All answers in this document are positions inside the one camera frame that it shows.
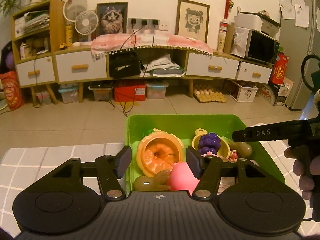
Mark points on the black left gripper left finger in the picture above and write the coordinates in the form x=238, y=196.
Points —
x=110, y=169

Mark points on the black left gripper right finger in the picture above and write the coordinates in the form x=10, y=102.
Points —
x=207, y=170

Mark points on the yellow toy pot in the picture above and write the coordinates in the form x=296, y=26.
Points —
x=224, y=150

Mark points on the purple toy grapes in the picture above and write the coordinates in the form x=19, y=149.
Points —
x=209, y=142

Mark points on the pink pig toy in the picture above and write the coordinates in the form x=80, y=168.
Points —
x=182, y=179

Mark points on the brown antler toy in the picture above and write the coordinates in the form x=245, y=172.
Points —
x=243, y=149
x=156, y=183

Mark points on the person's right hand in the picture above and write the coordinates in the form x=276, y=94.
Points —
x=306, y=183

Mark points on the small reindeer figurine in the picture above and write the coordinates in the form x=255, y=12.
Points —
x=233, y=157

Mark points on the green plastic storage bin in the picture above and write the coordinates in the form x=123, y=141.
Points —
x=190, y=124

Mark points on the red gift box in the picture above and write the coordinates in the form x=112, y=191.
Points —
x=279, y=69

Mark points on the egg carton tray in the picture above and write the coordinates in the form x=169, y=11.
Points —
x=206, y=93

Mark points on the white cutout storage box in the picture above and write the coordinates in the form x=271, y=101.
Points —
x=242, y=91

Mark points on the red cardboard box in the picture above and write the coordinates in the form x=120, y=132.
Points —
x=127, y=92

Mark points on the clear plastic storage box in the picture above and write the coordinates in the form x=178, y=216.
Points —
x=156, y=90

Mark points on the black microwave oven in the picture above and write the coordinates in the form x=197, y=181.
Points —
x=261, y=47

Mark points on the grey refrigerator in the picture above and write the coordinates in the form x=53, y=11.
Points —
x=299, y=36

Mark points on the black bag on shelf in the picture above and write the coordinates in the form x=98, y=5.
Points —
x=124, y=65

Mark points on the orange printed bag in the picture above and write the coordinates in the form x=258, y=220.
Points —
x=12, y=90

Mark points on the pink table runner cloth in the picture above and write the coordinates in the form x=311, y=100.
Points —
x=115, y=43

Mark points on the wooden tv cabinet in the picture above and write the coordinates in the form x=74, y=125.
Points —
x=76, y=64

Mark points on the white desk fan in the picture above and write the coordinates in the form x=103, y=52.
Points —
x=86, y=22
x=72, y=8

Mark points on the cartoon girl picture frame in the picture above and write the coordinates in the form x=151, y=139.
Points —
x=192, y=20

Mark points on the cat portrait frame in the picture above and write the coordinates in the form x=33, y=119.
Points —
x=112, y=17

